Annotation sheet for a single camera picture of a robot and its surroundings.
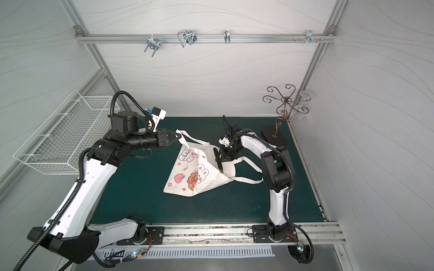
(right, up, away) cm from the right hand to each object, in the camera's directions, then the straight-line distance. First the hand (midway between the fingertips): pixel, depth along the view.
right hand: (218, 159), depth 91 cm
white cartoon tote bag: (-11, -3, -11) cm, 15 cm away
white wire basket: (-63, +15, -20) cm, 68 cm away
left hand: (-14, +13, -28) cm, 34 cm away
